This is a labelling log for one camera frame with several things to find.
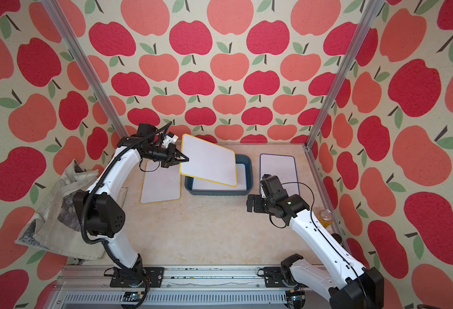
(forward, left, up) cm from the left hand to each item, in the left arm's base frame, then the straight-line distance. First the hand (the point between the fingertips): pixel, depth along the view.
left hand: (189, 162), depth 79 cm
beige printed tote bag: (-25, +47, -8) cm, 54 cm away
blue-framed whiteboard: (+18, -50, -26) cm, 59 cm away
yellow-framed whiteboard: (+5, +19, -25) cm, 32 cm away
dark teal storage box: (+17, -23, -17) cm, 33 cm away
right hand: (-14, -29, -12) cm, 35 cm away
